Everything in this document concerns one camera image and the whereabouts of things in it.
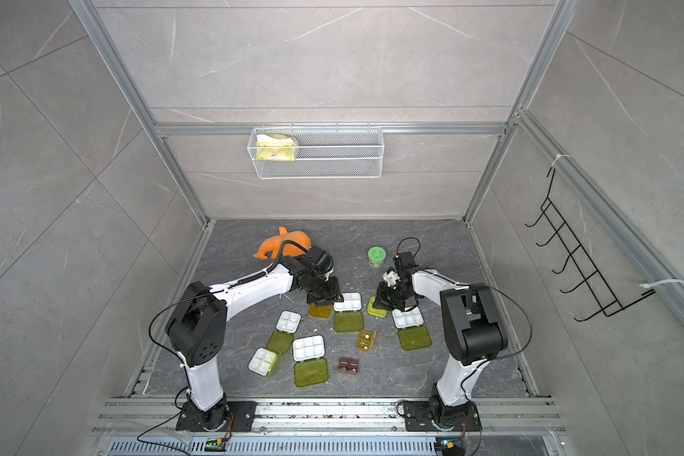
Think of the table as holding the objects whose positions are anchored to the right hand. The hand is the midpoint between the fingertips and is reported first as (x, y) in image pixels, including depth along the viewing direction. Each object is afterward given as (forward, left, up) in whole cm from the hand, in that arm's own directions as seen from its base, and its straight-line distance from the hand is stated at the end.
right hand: (376, 304), depth 93 cm
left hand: (-1, +10, +7) cm, 12 cm away
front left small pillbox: (-18, +35, 0) cm, 39 cm away
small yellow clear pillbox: (-12, +4, -1) cm, 12 cm away
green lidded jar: (+17, -1, +3) cm, 18 cm away
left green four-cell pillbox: (-6, +29, -2) cm, 30 cm away
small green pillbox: (-2, +1, -1) cm, 2 cm away
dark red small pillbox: (-19, +9, -1) cm, 21 cm away
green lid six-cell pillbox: (-3, +9, -2) cm, 10 cm away
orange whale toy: (+24, +38, +3) cm, 45 cm away
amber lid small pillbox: (-1, +19, -3) cm, 19 cm away
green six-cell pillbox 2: (-19, +21, -2) cm, 28 cm away
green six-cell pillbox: (-9, -11, -3) cm, 15 cm away
